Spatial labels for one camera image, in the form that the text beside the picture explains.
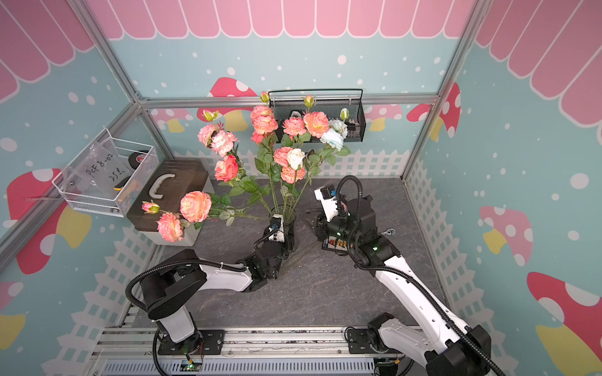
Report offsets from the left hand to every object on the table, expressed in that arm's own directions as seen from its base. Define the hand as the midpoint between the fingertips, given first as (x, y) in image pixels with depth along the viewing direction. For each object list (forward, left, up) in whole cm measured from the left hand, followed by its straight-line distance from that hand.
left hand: (287, 225), depth 86 cm
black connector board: (-1, -18, -11) cm, 22 cm away
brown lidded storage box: (+8, +47, +6) cm, 48 cm away
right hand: (-7, -6, +17) cm, 19 cm away
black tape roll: (+14, +52, +19) cm, 57 cm away
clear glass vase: (+1, -1, +6) cm, 6 cm away
